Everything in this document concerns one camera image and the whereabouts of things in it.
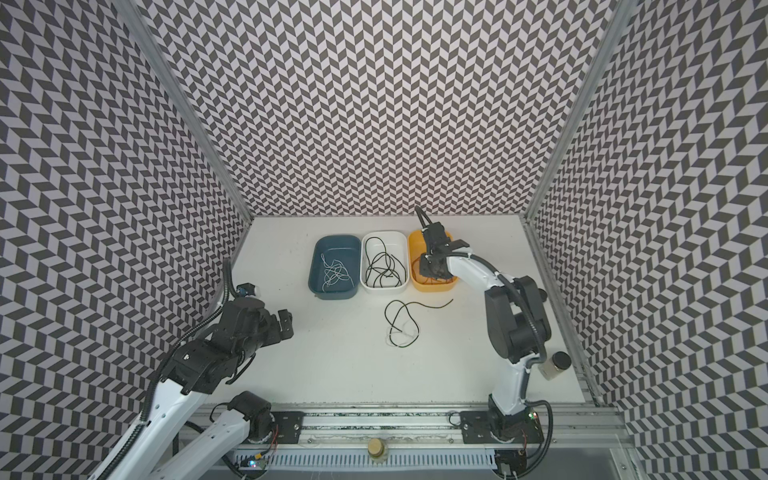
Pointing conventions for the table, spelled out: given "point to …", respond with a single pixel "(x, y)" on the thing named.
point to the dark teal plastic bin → (345, 248)
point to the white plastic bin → (396, 242)
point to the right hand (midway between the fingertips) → (434, 266)
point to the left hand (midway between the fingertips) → (278, 320)
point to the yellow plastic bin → (416, 245)
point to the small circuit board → (253, 464)
